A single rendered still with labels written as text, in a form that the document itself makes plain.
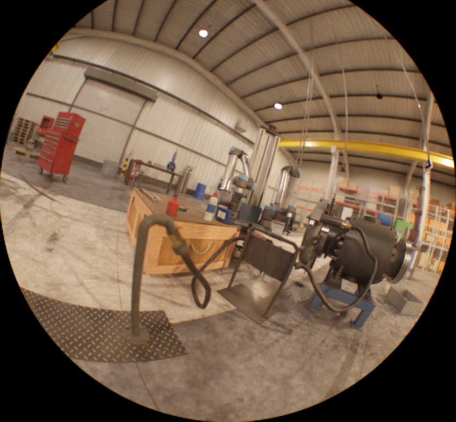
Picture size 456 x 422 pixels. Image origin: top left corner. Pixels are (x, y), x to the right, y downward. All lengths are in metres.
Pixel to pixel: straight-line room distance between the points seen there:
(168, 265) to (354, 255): 1.48
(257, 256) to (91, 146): 8.75
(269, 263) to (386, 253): 1.04
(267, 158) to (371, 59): 7.62
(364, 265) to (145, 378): 1.57
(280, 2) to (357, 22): 3.08
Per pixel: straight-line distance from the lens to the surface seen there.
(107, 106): 9.32
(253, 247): 1.09
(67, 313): 0.91
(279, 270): 1.01
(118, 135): 8.84
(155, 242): 1.01
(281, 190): 1.80
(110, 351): 0.79
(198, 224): 1.10
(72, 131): 3.30
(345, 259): 1.51
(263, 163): 2.17
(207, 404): 0.74
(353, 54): 8.65
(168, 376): 0.75
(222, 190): 1.74
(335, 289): 1.44
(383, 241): 1.55
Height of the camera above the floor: 0.71
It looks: level
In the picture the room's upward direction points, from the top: 18 degrees clockwise
